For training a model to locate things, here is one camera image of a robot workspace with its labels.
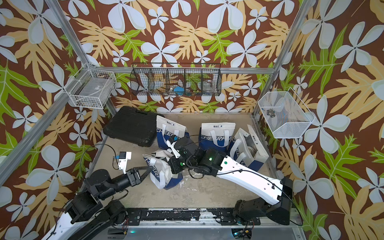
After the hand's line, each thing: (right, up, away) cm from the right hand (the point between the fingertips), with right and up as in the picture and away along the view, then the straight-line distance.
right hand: (166, 163), depth 66 cm
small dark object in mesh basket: (+57, +25, +19) cm, 65 cm away
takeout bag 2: (-3, +16, +18) cm, 24 cm away
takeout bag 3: (+27, +12, +18) cm, 34 cm away
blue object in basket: (+3, +41, +30) cm, 51 cm away
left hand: (-5, -1, -3) cm, 6 cm away
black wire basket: (+2, +48, +33) cm, 58 cm away
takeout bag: (-2, -5, 0) cm, 6 cm away
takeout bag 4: (+38, +6, +5) cm, 39 cm away
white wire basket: (-48, +39, +20) cm, 65 cm away
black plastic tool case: (-30, +17, +39) cm, 52 cm away
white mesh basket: (+65, +23, +18) cm, 71 cm away
